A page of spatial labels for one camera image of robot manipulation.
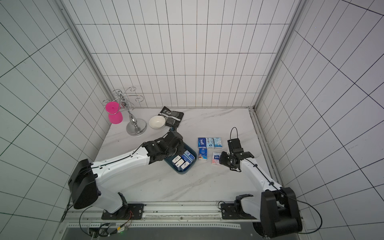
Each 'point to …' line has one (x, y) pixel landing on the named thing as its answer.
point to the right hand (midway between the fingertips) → (217, 158)
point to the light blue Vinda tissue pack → (210, 143)
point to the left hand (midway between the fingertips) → (179, 147)
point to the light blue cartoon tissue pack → (218, 142)
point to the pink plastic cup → (114, 111)
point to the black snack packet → (172, 118)
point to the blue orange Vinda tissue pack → (203, 153)
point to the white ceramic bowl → (157, 122)
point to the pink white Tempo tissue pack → (215, 158)
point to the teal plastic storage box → (168, 161)
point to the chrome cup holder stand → (135, 127)
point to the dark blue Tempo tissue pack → (201, 142)
